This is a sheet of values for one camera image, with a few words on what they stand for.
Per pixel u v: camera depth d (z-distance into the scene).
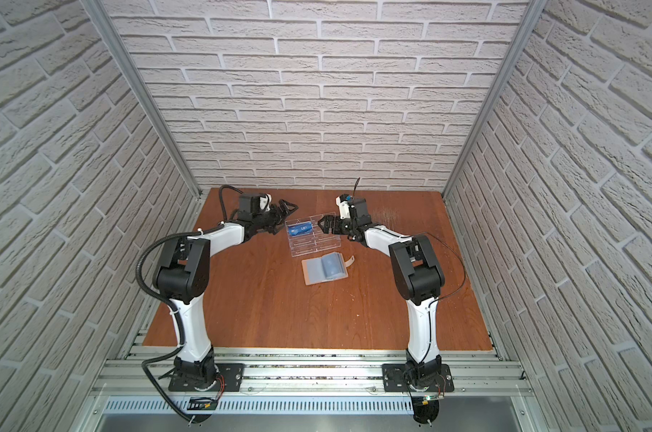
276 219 0.90
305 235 1.00
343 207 0.92
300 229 0.99
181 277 0.54
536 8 0.69
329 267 0.95
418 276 0.55
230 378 0.73
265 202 0.87
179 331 0.58
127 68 0.80
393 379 0.73
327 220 0.90
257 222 0.83
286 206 0.90
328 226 0.90
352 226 0.81
